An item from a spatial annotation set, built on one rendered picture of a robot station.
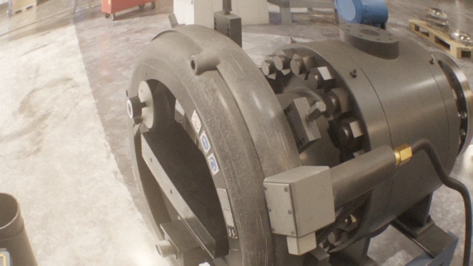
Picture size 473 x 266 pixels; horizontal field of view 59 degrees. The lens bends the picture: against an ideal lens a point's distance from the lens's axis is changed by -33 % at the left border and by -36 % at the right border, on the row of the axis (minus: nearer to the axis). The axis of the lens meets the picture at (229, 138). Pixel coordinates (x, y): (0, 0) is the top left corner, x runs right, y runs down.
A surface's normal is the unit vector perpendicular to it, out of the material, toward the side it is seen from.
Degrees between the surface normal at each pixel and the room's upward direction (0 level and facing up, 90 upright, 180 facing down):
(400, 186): 93
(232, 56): 23
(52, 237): 0
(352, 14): 90
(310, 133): 50
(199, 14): 90
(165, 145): 13
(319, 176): 67
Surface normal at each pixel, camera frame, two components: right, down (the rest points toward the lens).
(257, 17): 0.36, 0.38
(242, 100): 0.24, -0.47
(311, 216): 0.40, -0.02
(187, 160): 0.05, -0.80
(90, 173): -0.05, -0.91
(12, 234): 0.83, 0.25
